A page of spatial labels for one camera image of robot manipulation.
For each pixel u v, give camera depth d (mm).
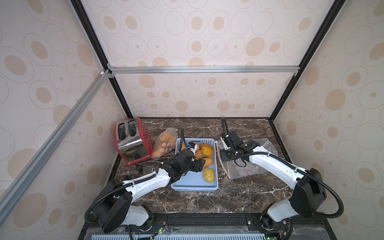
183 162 627
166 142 906
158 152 913
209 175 851
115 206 412
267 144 1000
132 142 866
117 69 903
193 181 913
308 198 424
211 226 732
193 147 744
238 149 603
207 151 912
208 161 919
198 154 936
